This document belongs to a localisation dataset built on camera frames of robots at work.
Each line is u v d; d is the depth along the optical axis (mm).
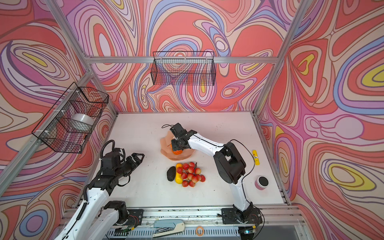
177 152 884
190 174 819
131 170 719
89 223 461
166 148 962
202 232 703
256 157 933
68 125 735
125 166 678
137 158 731
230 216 734
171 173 844
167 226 688
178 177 824
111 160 595
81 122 703
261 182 790
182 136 685
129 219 728
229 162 545
